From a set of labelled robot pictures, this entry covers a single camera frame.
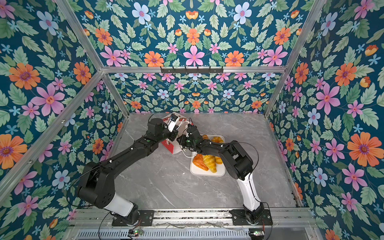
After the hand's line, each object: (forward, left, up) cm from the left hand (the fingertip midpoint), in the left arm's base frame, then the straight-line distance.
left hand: (179, 121), depth 84 cm
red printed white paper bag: (+1, -1, -5) cm, 5 cm away
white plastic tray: (-20, -23, -23) cm, 38 cm away
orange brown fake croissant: (-16, -10, -18) cm, 26 cm away
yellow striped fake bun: (-16, -22, -19) cm, 33 cm away
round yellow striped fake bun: (-1, -24, -19) cm, 30 cm away
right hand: (-1, +3, -14) cm, 15 cm away
